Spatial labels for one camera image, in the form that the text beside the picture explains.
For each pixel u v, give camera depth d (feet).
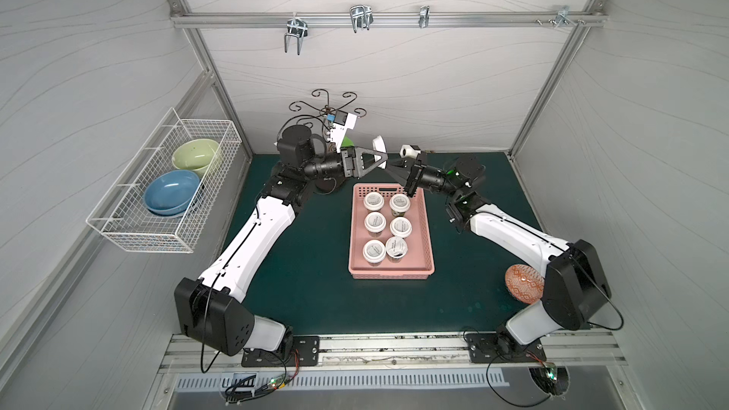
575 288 1.43
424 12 2.36
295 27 2.57
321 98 3.13
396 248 2.82
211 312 1.28
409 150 2.34
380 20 2.57
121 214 1.89
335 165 1.92
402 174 2.09
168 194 2.13
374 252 2.77
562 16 2.51
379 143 2.02
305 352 2.42
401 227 2.97
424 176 2.06
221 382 2.30
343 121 1.94
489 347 2.42
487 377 2.31
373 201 3.17
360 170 1.87
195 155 2.40
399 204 3.14
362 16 2.51
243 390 2.27
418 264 2.93
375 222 2.99
